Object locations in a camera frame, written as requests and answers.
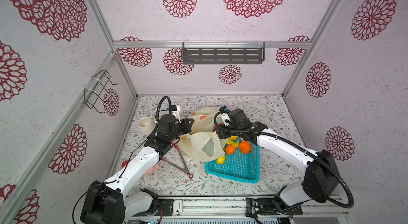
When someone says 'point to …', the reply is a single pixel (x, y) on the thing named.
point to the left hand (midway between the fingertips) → (193, 122)
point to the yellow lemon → (221, 160)
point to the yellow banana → (230, 141)
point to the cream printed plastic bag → (203, 144)
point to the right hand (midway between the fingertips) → (217, 126)
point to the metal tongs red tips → (177, 166)
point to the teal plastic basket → (245, 167)
